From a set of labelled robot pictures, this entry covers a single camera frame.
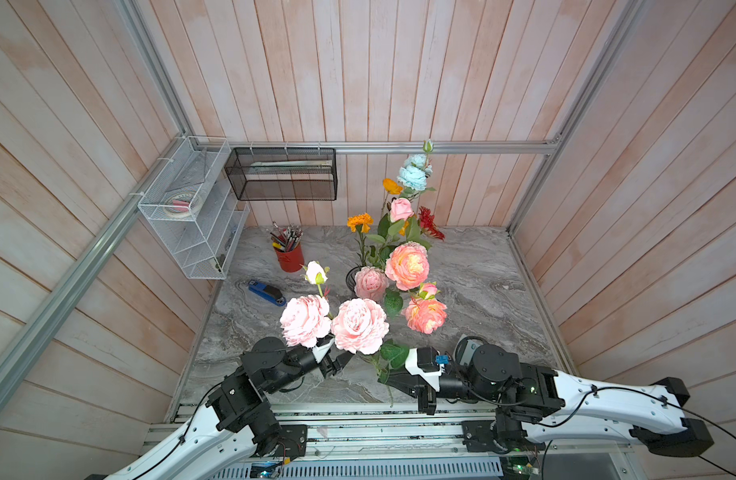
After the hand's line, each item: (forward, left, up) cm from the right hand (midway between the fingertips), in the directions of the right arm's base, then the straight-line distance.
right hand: (381, 374), depth 54 cm
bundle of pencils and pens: (+47, +30, -14) cm, 58 cm away
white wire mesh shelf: (+34, +46, -1) cm, 57 cm away
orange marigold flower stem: (+39, +5, +1) cm, 39 cm away
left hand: (+10, +6, -5) cm, 13 cm away
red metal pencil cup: (+47, +31, -25) cm, 61 cm away
